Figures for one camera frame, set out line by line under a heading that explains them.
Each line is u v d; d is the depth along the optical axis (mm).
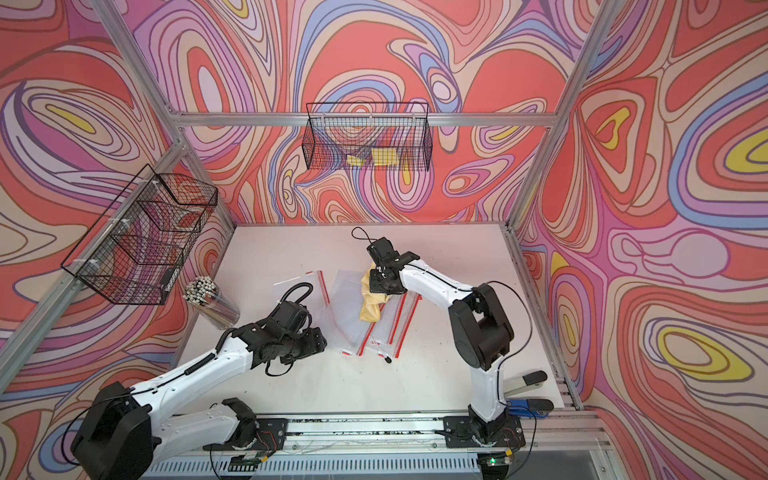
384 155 891
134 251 739
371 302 907
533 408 750
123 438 395
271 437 720
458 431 735
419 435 747
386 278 673
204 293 794
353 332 908
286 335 647
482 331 492
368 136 937
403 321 933
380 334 910
